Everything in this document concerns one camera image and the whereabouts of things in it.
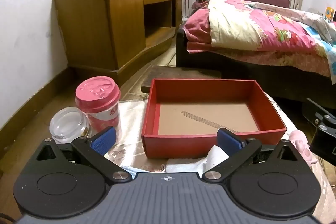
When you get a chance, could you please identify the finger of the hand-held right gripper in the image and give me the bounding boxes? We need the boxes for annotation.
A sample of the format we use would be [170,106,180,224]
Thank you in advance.
[302,99,327,126]

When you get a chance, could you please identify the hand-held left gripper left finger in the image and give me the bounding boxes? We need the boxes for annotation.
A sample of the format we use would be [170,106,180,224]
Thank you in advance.
[35,126,132,184]

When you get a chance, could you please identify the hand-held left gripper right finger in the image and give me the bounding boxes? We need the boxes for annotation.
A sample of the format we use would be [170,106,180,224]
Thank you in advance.
[202,127,301,184]

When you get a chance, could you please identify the pink pig plush toy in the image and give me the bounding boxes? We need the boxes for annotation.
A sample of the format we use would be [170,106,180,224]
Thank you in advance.
[289,130,318,165]

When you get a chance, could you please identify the white towel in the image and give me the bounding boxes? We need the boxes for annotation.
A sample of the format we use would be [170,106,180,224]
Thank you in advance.
[166,146,230,174]

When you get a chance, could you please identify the red cardboard box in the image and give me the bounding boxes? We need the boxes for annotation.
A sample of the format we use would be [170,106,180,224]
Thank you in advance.
[141,79,287,159]

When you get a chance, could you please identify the clear glass jar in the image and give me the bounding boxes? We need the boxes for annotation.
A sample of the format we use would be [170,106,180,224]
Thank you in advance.
[49,107,91,144]

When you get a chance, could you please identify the pink lidded plastic jar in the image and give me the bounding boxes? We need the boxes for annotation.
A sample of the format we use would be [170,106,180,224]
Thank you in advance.
[75,76,122,138]

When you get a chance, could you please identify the dark wooden bed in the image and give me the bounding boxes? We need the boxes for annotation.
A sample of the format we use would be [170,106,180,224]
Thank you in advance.
[176,0,336,109]

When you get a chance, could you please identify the blue checked sheet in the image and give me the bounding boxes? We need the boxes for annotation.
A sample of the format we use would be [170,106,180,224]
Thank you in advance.
[299,7,336,62]

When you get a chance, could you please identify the pink cartoon quilt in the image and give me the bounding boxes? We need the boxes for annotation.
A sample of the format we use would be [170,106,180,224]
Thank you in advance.
[183,0,336,77]

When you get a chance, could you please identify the wooden cabinet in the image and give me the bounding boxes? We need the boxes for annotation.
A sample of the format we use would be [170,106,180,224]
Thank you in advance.
[53,0,183,85]

